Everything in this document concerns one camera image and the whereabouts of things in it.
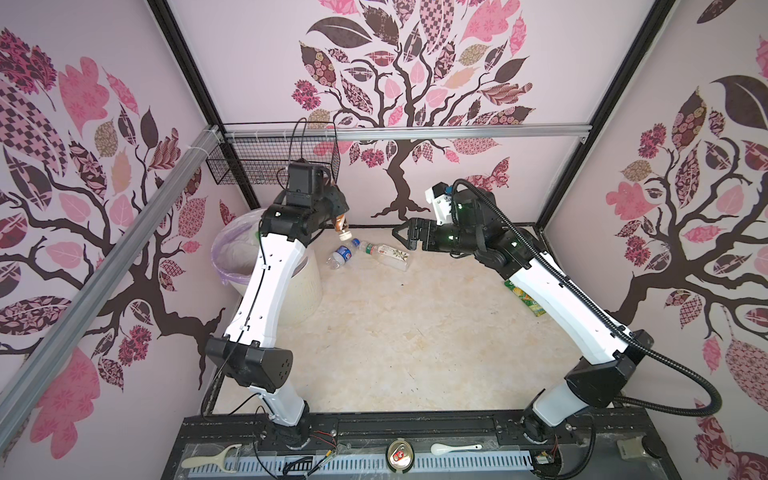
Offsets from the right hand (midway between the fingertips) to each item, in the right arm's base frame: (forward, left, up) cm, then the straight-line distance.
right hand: (407, 228), depth 67 cm
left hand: (+10, +17, -1) cm, 20 cm away
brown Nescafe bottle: (+4, +16, -3) cm, 17 cm away
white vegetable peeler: (-40, +45, -36) cm, 71 cm away
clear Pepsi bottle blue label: (+21, +22, -34) cm, 46 cm away
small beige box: (-39, -52, -35) cm, 73 cm away
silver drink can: (-40, +3, -27) cm, 49 cm away
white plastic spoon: (-38, -7, -38) cm, 55 cm away
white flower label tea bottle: (+19, +5, -34) cm, 39 cm away
